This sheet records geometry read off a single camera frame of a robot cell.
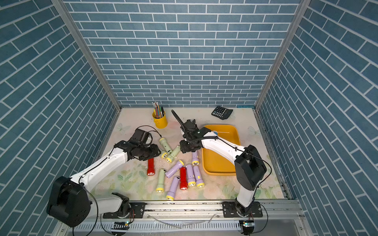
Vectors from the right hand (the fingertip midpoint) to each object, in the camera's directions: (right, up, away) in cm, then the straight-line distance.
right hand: (184, 148), depth 85 cm
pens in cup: (-20, +23, +17) cm, 35 cm away
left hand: (-13, -3, -1) cm, 14 cm away
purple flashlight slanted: (-3, -10, +1) cm, 10 cm away
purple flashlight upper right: (+6, -8, +3) cm, 11 cm away
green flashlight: (-15, +3, +12) cm, 19 cm away
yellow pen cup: (-18, +15, +17) cm, 29 cm away
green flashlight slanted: (-6, -3, +8) cm, 10 cm away
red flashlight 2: (0, -18, -5) cm, 19 cm away
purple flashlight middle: (+4, -17, -5) cm, 18 cm away
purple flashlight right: (+9, -17, -5) cm, 20 cm away
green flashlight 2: (-14, -5, +6) cm, 16 cm away
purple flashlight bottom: (-7, -22, -9) cm, 25 cm away
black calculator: (+27, +23, +30) cm, 47 cm away
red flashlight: (-20, -13, 0) cm, 24 cm away
